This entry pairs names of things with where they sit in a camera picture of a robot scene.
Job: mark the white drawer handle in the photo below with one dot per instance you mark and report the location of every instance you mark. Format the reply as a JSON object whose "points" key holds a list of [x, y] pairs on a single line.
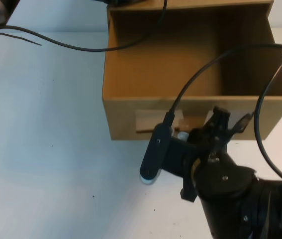
{"points": [[183, 136]]}

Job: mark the cardboard drawer with window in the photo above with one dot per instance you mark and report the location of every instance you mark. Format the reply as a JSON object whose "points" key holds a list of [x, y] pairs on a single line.
{"points": [[140, 83]]}

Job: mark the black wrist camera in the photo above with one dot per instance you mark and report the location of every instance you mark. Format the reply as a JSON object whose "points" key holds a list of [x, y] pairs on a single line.
{"points": [[155, 153]]}

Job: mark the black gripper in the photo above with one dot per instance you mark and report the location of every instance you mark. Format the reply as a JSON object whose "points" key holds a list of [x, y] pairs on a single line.
{"points": [[183, 154]]}

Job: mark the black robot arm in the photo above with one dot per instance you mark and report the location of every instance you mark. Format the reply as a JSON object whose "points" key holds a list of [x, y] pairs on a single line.
{"points": [[237, 204]]}

